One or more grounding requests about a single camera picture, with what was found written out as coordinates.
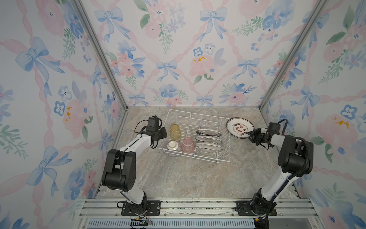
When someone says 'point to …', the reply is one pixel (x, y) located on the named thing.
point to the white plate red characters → (237, 127)
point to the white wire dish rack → (202, 137)
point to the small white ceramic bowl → (172, 145)
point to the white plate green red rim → (208, 132)
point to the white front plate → (209, 145)
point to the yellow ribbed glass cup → (175, 131)
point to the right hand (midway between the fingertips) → (247, 132)
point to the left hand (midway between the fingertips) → (164, 131)
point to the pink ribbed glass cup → (188, 146)
